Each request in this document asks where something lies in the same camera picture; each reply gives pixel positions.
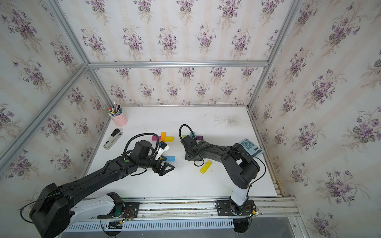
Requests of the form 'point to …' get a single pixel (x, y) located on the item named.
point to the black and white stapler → (115, 136)
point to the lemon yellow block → (206, 167)
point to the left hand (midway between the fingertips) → (170, 164)
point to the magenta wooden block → (155, 138)
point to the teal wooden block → (191, 135)
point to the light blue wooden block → (170, 158)
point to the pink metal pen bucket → (120, 120)
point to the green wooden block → (183, 136)
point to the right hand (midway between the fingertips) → (193, 157)
